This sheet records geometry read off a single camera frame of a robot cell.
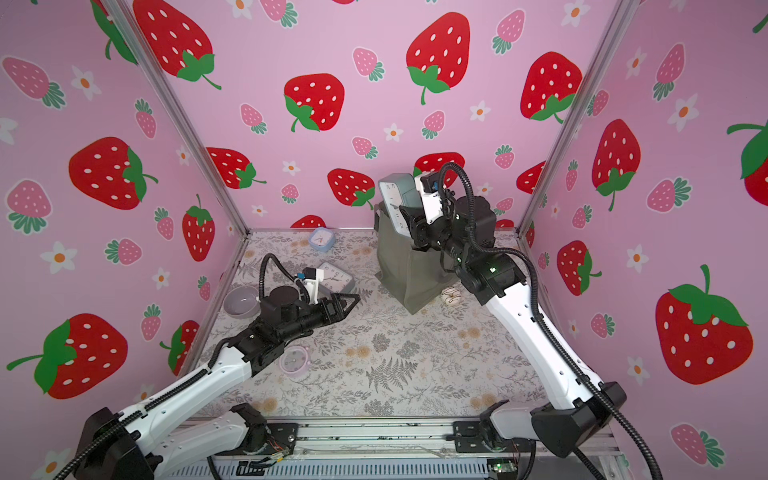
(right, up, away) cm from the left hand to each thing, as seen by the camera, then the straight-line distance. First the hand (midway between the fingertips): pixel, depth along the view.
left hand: (355, 299), depth 74 cm
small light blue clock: (-19, +18, +41) cm, 48 cm away
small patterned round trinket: (+29, -2, +26) cm, 39 cm away
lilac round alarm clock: (-19, -19, +10) cm, 28 cm away
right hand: (+13, +22, -11) cm, 28 cm away
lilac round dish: (-41, -4, +23) cm, 48 cm away
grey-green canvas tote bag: (+16, +6, +10) cm, 19 cm away
